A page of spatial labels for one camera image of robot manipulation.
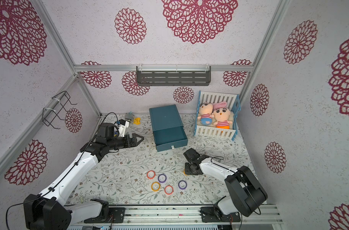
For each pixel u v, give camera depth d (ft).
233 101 3.59
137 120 3.79
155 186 2.74
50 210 1.25
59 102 2.56
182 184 2.76
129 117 3.69
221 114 3.28
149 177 2.87
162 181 2.80
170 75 3.10
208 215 2.39
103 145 1.88
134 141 2.25
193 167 2.13
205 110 3.46
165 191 2.67
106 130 1.95
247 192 1.41
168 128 2.73
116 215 2.41
